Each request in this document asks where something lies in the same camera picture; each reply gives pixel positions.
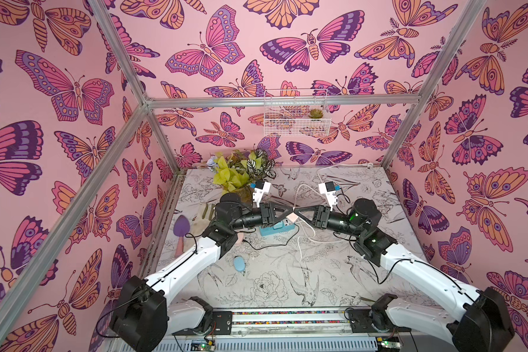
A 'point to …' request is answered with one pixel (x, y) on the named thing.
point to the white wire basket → (296, 113)
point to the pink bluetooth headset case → (240, 235)
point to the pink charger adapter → (292, 217)
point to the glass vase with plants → (236, 172)
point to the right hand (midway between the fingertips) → (297, 212)
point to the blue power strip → (281, 226)
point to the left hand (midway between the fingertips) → (292, 214)
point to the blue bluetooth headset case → (239, 263)
